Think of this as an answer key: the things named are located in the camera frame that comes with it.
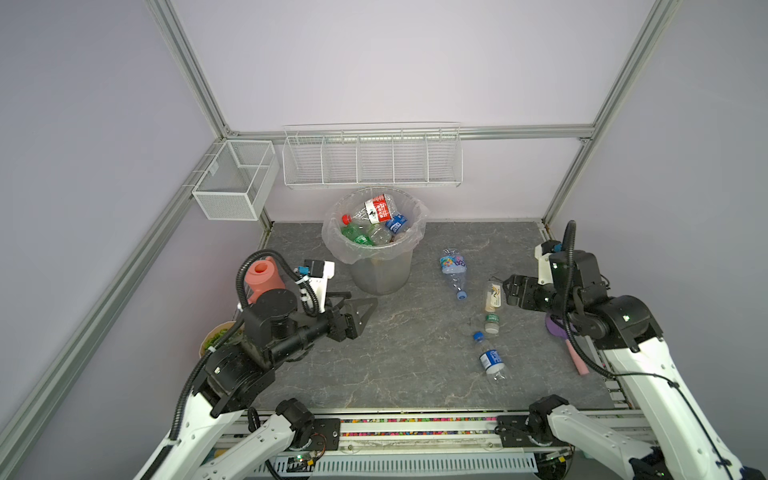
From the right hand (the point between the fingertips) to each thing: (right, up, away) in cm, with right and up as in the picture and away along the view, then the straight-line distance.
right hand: (521, 283), depth 69 cm
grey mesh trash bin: (-35, +14, +19) cm, 42 cm away
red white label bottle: (-34, +20, +19) cm, 44 cm away
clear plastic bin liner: (-41, +7, +10) cm, 42 cm away
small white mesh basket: (-83, +32, +33) cm, 95 cm away
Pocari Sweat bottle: (-29, +16, +22) cm, 40 cm away
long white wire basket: (-34, +39, +29) cm, 59 cm away
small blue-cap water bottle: (-3, -22, +12) cm, 25 cm away
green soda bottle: (-40, +12, +19) cm, 46 cm away
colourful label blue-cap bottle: (-9, +3, +33) cm, 35 cm away
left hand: (-36, -3, -10) cm, 37 cm away
